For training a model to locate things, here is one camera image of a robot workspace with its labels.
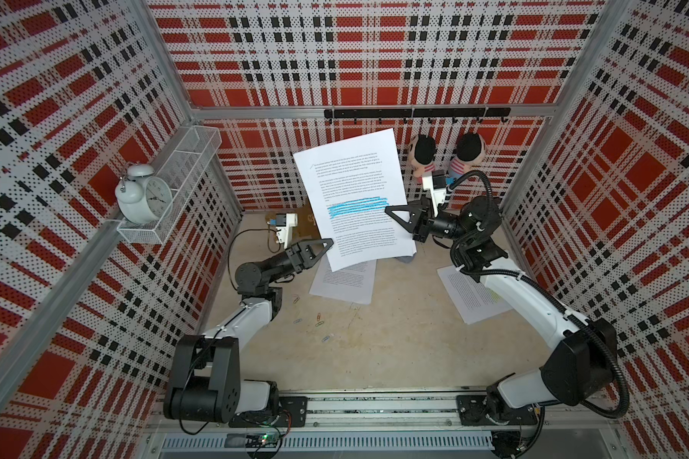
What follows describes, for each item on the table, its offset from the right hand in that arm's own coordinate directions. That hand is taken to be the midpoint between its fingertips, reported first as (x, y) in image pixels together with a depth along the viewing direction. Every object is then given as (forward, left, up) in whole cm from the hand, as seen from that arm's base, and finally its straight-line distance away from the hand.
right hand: (391, 209), depth 63 cm
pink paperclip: (-7, +21, -42) cm, 47 cm away
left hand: (-3, +13, -8) cm, 15 cm away
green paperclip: (-9, +21, -43) cm, 48 cm away
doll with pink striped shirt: (+37, -13, -12) cm, 41 cm away
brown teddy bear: (+2, +21, -8) cm, 22 cm away
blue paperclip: (-15, +19, -42) cm, 48 cm away
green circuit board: (-40, +30, -40) cm, 64 cm away
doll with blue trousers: (+35, -29, -9) cm, 47 cm away
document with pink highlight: (+5, +11, -42) cm, 44 cm away
